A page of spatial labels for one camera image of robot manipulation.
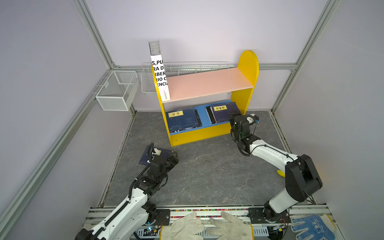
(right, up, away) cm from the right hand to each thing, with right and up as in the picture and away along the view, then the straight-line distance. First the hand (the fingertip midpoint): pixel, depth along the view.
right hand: (232, 114), depth 85 cm
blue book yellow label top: (-3, +2, +13) cm, 13 cm away
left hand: (-34, -25, -3) cm, 42 cm away
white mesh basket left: (-75, +17, +17) cm, 79 cm away
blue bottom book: (-30, -3, +7) cm, 31 cm away
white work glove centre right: (-3, -57, -15) cm, 59 cm away
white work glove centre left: (-25, -56, -15) cm, 63 cm away
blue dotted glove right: (+39, -55, -15) cm, 69 cm away
